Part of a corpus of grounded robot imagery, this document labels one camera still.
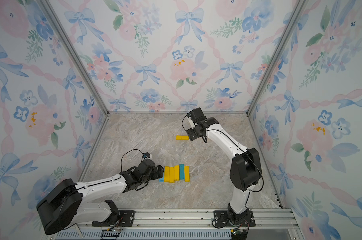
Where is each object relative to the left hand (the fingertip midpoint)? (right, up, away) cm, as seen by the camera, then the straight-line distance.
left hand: (160, 170), depth 87 cm
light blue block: (+1, -5, -2) cm, 6 cm away
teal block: (+13, -2, +2) cm, 13 cm away
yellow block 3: (+6, -3, +1) cm, 7 cm away
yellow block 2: (+4, -3, 0) cm, 4 cm away
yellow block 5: (+16, -2, 0) cm, 16 cm away
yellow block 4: (+10, -2, +1) cm, 10 cm away
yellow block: (+13, +18, +16) cm, 27 cm away
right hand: (+22, +23, +2) cm, 31 cm away
